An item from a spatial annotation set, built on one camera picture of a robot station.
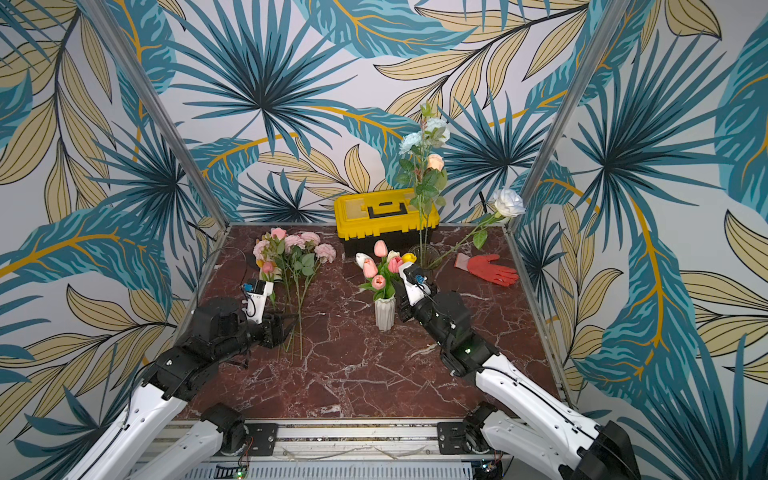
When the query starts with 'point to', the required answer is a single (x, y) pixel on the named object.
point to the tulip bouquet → (382, 269)
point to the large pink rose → (279, 234)
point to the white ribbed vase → (385, 310)
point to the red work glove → (483, 267)
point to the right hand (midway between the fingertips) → (398, 276)
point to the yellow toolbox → (401, 218)
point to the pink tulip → (268, 268)
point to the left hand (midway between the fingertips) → (289, 321)
